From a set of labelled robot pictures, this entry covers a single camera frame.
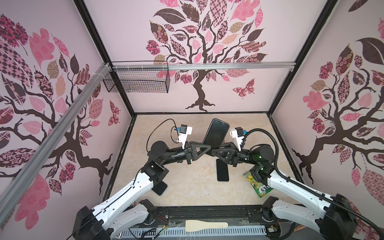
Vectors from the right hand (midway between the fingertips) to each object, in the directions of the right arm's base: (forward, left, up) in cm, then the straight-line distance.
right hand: (214, 152), depth 57 cm
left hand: (+1, +1, 0) cm, 2 cm away
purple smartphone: (+7, -9, -36) cm, 38 cm away
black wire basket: (+57, +36, -2) cm, 68 cm away
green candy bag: (-5, -29, -34) cm, 44 cm away
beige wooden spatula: (-21, +7, -36) cm, 42 cm away
